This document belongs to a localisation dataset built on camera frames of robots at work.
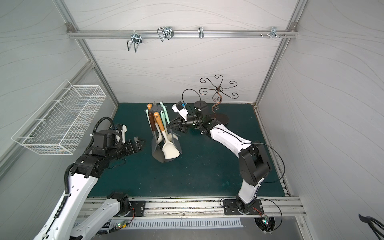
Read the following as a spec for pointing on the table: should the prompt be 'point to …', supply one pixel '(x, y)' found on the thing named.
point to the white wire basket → (60, 124)
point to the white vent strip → (183, 223)
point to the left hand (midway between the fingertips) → (139, 143)
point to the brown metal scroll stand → (217, 97)
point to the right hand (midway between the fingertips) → (167, 124)
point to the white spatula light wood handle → (170, 150)
